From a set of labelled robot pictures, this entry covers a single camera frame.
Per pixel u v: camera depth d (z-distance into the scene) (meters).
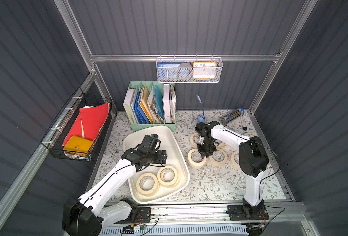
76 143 0.64
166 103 0.93
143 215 0.74
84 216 0.38
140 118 0.98
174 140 0.93
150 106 0.94
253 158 0.54
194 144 0.96
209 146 0.79
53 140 0.61
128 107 0.89
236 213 0.73
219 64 0.91
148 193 0.74
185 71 0.91
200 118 1.05
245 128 1.08
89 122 0.72
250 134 1.02
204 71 0.89
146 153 0.59
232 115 1.12
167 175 0.87
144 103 0.96
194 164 0.86
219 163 0.89
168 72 0.84
